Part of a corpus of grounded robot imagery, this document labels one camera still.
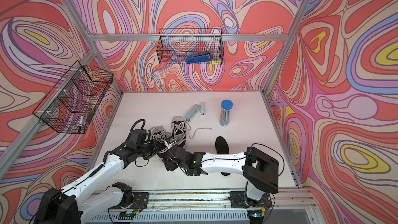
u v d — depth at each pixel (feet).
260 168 1.51
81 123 2.38
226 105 2.85
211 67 3.54
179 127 3.06
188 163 1.92
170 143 2.26
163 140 2.83
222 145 3.02
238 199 2.40
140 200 2.39
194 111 3.42
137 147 2.13
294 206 3.47
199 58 2.70
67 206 1.27
